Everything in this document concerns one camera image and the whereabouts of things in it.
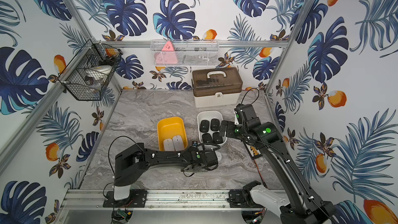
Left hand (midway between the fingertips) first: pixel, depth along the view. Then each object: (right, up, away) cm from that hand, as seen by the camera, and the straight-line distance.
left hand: (199, 165), depth 83 cm
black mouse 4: (+11, +12, +10) cm, 19 cm away
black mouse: (+5, +12, +10) cm, 17 cm away
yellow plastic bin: (-19, +18, +18) cm, 32 cm away
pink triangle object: (-18, +61, +7) cm, 64 cm away
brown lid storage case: (+11, +43, +13) cm, 46 cm away
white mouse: (-18, +9, +7) cm, 21 cm away
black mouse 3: (+10, +20, +16) cm, 27 cm away
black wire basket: (-62, +42, -1) cm, 75 cm away
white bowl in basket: (-51, +49, -3) cm, 71 cm away
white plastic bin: (+7, +26, +21) cm, 34 cm away
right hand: (+14, +21, -11) cm, 28 cm away
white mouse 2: (-13, +10, +10) cm, 19 cm away
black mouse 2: (+3, +19, +15) cm, 24 cm away
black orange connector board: (+32, +5, +5) cm, 32 cm away
